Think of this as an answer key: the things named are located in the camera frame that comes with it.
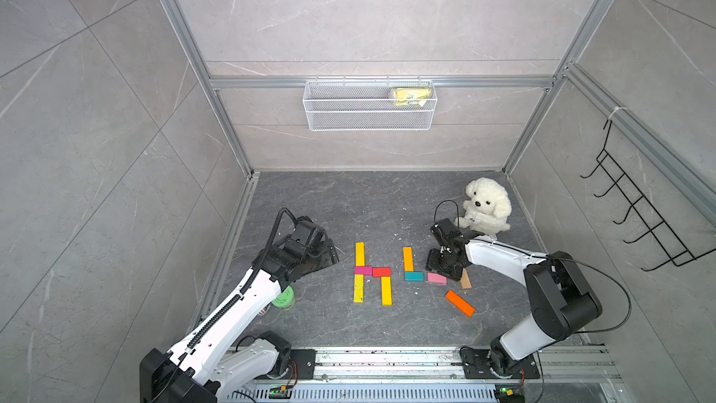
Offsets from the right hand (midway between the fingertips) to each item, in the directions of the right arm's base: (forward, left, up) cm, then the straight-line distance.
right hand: (435, 269), depth 91 cm
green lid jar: (-10, +47, +5) cm, 49 cm away
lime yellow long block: (-6, +25, +1) cm, 26 cm away
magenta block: (0, +24, -1) cm, 24 cm away
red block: (-1, +19, 0) cm, 19 cm away
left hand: (-1, +34, +16) cm, 37 cm away
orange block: (-12, -6, 0) cm, 13 cm away
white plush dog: (+14, -17, +15) cm, 26 cm away
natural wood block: (-4, -9, +1) cm, 10 cm away
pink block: (-5, +1, +3) cm, 6 cm away
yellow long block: (+5, +25, +2) cm, 26 cm away
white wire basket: (+50, +22, +31) cm, 63 cm away
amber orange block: (+3, +9, +1) cm, 9 cm away
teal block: (-3, +7, +1) cm, 8 cm away
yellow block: (-7, +17, 0) cm, 18 cm away
